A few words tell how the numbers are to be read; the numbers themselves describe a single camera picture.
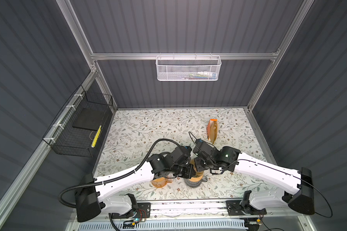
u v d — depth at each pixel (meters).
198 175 0.70
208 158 0.53
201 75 0.92
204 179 0.78
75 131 0.72
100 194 0.40
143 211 0.72
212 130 0.97
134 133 1.05
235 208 0.72
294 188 0.40
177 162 0.55
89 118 0.77
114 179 0.43
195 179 0.73
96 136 0.72
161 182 0.76
